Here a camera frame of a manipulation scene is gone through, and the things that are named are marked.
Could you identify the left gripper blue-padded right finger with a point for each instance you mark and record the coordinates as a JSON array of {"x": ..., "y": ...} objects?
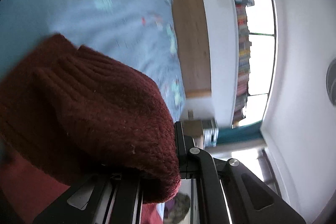
[{"x": 227, "y": 191}]

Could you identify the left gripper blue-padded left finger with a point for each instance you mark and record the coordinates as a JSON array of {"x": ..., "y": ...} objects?
[{"x": 108, "y": 203}]

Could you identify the wooden headboard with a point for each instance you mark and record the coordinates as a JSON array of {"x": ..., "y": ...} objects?
[{"x": 190, "y": 26}]

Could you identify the wooden bedside drawer cabinet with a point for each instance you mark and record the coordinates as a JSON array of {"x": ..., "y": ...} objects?
[{"x": 203, "y": 131}]

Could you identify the blue patterned bed cover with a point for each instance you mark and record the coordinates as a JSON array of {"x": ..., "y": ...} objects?
[{"x": 138, "y": 33}]

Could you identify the pile of clothes on chair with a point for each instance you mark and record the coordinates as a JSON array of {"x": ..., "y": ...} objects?
[{"x": 176, "y": 209}]

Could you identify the row of books on shelf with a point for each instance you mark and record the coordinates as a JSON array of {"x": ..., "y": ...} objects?
[{"x": 244, "y": 53}]

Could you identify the dark red knit sweater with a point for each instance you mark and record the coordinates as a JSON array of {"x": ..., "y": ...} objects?
[{"x": 65, "y": 111}]

